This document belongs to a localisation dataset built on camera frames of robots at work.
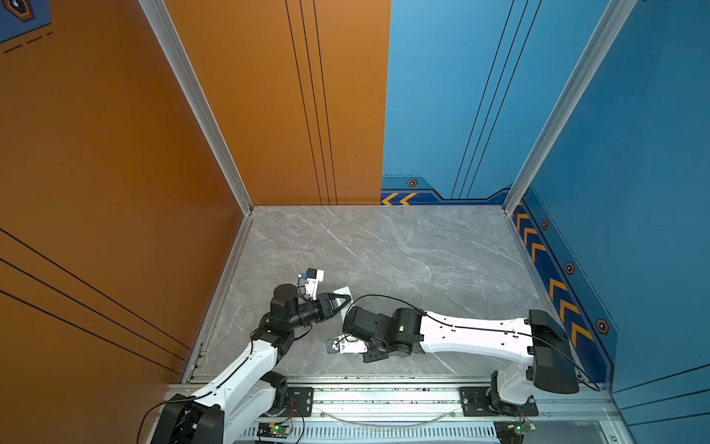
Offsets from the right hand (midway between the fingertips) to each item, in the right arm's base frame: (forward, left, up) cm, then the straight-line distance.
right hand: (357, 336), depth 74 cm
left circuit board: (-20, +22, -12) cm, 32 cm away
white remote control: (+11, +3, +5) cm, 13 cm away
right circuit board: (-20, -40, -13) cm, 46 cm away
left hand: (+9, +2, +4) cm, 10 cm away
